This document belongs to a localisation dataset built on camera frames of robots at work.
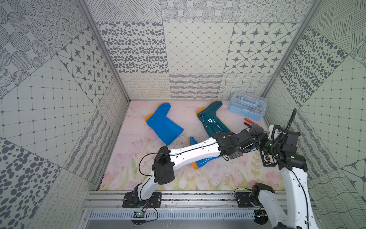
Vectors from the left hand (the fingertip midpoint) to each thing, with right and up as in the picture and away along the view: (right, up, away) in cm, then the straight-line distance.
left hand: (242, 150), depth 70 cm
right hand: (+6, +5, +4) cm, 9 cm away
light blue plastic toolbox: (+18, +25, +33) cm, 45 cm away
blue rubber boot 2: (-23, -9, +4) cm, 25 cm away
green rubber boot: (-9, +11, +33) cm, 36 cm away
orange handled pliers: (+21, +11, +37) cm, 44 cm away
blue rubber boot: (-46, +9, +32) cm, 57 cm away
